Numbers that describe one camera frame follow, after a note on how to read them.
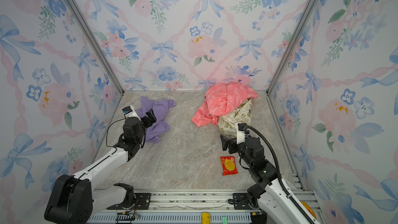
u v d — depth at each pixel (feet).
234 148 2.17
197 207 2.41
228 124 3.07
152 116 2.56
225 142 2.19
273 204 1.93
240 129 2.09
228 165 2.75
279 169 1.60
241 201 2.31
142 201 2.42
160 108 3.50
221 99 3.30
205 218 2.26
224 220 2.26
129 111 2.32
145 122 2.44
